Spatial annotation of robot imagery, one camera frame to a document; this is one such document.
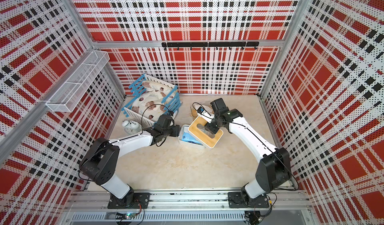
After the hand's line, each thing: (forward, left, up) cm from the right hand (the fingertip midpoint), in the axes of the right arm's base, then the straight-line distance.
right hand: (212, 123), depth 83 cm
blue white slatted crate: (+23, +26, -6) cm, 35 cm away
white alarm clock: (+1, +49, -6) cm, 49 cm away
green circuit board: (-41, +40, -15) cm, 60 cm away
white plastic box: (+3, +17, -10) cm, 20 cm away
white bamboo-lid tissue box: (-5, +9, 0) cm, 10 cm away
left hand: (+4, +22, -10) cm, 24 cm away
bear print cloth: (+22, +43, -9) cm, 49 cm away
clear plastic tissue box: (+19, +11, -8) cm, 23 cm away
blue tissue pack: (-2, +16, -11) cm, 19 cm away
